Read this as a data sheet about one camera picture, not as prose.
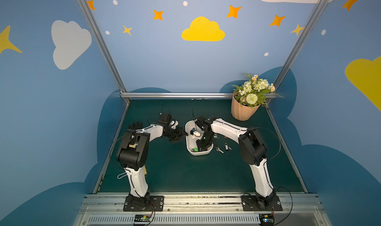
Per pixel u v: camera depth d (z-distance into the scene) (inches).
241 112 39.8
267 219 28.7
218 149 37.3
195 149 36.7
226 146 37.5
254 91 34.8
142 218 28.3
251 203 29.4
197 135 34.6
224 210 29.0
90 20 30.1
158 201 29.5
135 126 41.5
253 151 21.7
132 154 19.9
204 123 28.4
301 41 33.9
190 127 37.8
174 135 34.7
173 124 34.7
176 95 52.2
